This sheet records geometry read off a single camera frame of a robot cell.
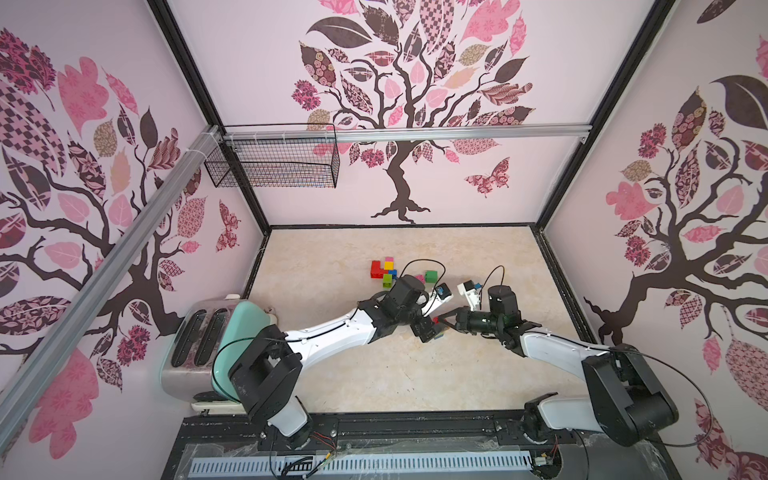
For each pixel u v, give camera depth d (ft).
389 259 3.57
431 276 3.35
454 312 2.61
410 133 3.03
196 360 2.27
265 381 1.40
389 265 3.54
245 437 2.44
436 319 2.74
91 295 1.65
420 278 3.39
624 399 1.40
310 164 2.69
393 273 3.41
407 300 2.04
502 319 2.28
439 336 2.94
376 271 3.40
